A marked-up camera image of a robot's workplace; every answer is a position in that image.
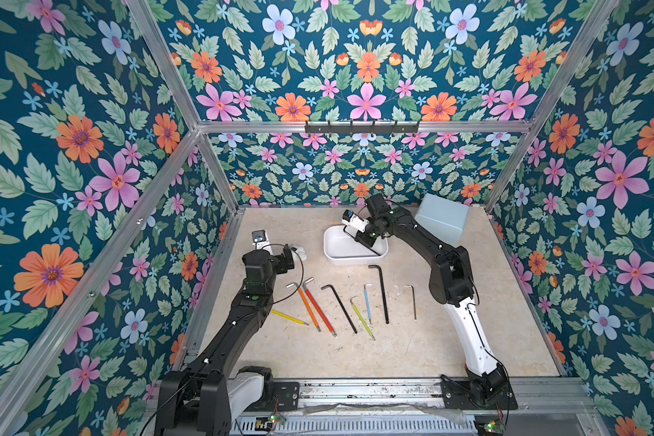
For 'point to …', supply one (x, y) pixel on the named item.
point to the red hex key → (318, 307)
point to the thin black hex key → (356, 240)
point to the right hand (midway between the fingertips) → (358, 232)
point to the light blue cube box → (442, 218)
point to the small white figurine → (299, 253)
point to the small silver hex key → (413, 299)
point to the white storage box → (340, 248)
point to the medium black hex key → (341, 306)
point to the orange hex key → (293, 283)
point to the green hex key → (363, 322)
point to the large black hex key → (376, 266)
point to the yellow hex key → (290, 318)
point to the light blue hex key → (367, 301)
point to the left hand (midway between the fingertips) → (275, 245)
